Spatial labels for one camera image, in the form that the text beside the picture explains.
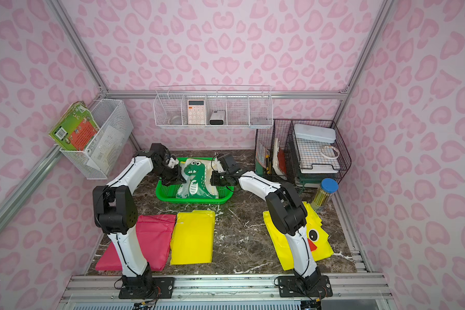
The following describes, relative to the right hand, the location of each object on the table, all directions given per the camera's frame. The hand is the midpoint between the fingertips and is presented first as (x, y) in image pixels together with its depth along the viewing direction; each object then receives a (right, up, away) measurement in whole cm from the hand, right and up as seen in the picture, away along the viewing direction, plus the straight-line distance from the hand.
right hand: (208, 180), depth 94 cm
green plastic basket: (-19, -6, -3) cm, 20 cm away
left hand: (-11, +1, 0) cm, 11 cm away
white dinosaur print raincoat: (-5, +3, -1) cm, 6 cm away
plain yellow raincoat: (-6, -26, -6) cm, 27 cm away
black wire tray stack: (+52, +14, -3) cm, 54 cm away
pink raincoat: (-22, -22, -10) cm, 33 cm away
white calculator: (-6, +33, -1) cm, 33 cm away
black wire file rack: (+34, +15, +24) cm, 44 cm away
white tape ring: (+55, +11, -6) cm, 57 cm away
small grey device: (+5, +29, -3) cm, 30 cm away
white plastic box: (+53, +23, +2) cm, 58 cm away
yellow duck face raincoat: (+50, -25, -8) cm, 57 cm away
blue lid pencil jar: (+52, -1, -14) cm, 54 cm away
